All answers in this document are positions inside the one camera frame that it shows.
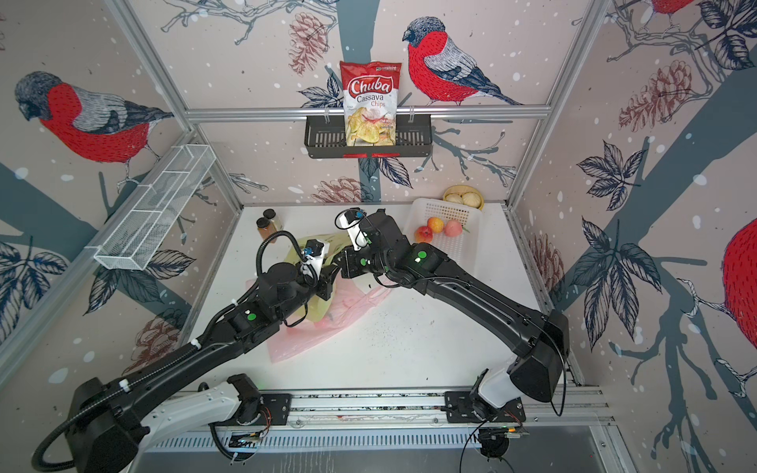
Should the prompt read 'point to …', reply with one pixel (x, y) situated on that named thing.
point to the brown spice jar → (266, 228)
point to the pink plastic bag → (349, 300)
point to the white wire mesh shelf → (134, 237)
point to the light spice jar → (270, 214)
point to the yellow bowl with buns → (464, 194)
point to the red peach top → (452, 228)
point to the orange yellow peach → (437, 224)
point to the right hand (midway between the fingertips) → (332, 259)
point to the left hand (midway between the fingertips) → (341, 256)
